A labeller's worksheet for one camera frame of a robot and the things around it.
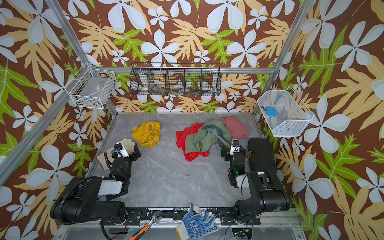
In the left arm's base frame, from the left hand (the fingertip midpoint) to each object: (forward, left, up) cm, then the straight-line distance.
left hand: (126, 144), depth 86 cm
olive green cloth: (+9, -53, +2) cm, 54 cm away
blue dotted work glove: (-38, -41, -12) cm, 57 cm away
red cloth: (+14, -31, -12) cm, 36 cm away
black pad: (-6, -81, -7) cm, 82 cm away
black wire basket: (+40, -28, +18) cm, 51 cm away
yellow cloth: (+12, -9, -6) cm, 16 cm away
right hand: (+2, -63, -3) cm, 63 cm away
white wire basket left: (+26, +20, +21) cm, 39 cm away
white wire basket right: (+8, -92, +17) cm, 94 cm away
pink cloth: (+18, -71, -8) cm, 74 cm away
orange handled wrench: (-35, -21, -13) cm, 43 cm away
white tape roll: (+37, -29, +14) cm, 49 cm away
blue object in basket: (+15, -85, +13) cm, 87 cm away
